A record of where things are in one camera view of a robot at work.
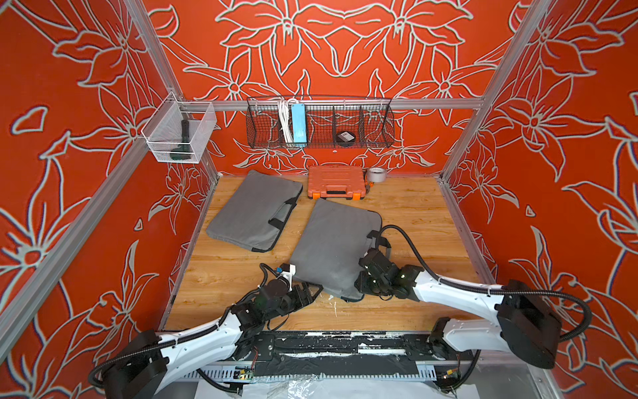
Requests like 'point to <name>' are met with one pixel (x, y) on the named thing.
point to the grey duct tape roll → (376, 174)
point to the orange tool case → (341, 182)
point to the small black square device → (345, 136)
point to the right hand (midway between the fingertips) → (354, 282)
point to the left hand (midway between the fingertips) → (319, 292)
